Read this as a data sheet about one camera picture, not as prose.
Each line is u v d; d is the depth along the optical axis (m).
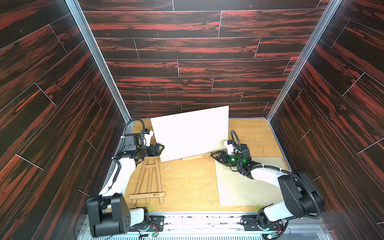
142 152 0.70
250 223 0.73
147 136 0.75
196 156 0.93
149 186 0.86
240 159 0.70
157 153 0.75
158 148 0.75
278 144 1.07
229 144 0.83
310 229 0.72
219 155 0.80
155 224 0.73
